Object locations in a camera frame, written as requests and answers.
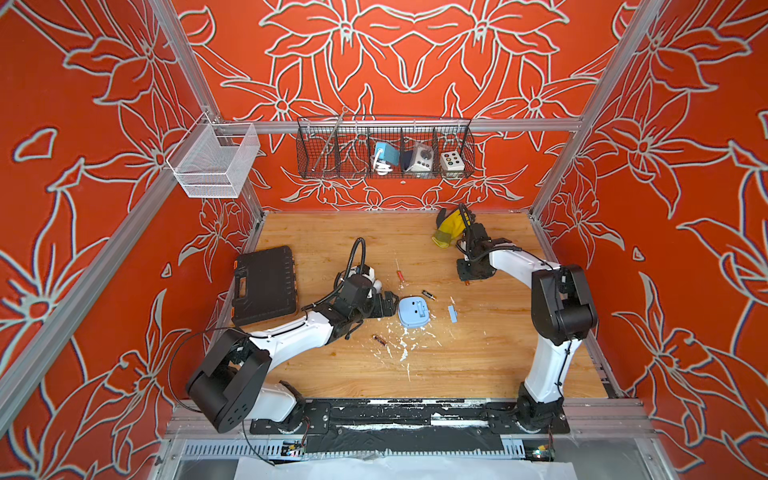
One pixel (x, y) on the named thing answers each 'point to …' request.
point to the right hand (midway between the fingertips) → (460, 272)
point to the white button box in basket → (452, 166)
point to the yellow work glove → (451, 228)
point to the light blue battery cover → (453, 314)
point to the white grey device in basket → (423, 159)
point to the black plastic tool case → (264, 286)
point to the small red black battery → (379, 339)
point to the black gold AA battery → (429, 295)
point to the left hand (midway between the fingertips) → (387, 297)
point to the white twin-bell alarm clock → (360, 272)
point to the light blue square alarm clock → (413, 312)
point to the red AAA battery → (402, 278)
